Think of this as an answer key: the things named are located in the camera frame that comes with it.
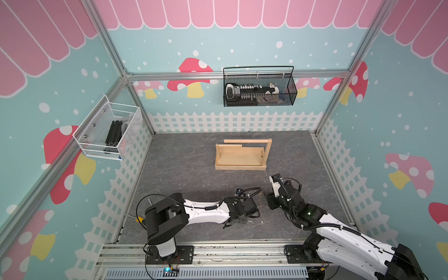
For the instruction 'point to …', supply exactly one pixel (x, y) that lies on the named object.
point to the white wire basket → (107, 130)
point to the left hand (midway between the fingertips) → (238, 217)
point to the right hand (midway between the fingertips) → (267, 191)
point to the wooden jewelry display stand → (234, 157)
